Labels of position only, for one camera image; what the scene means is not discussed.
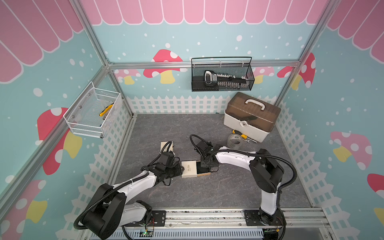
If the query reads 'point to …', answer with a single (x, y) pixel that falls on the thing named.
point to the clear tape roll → (234, 141)
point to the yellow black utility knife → (106, 109)
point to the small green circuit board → (147, 234)
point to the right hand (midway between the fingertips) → (205, 163)
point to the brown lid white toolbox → (252, 117)
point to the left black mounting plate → (158, 219)
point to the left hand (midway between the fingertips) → (182, 172)
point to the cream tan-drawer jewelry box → (193, 169)
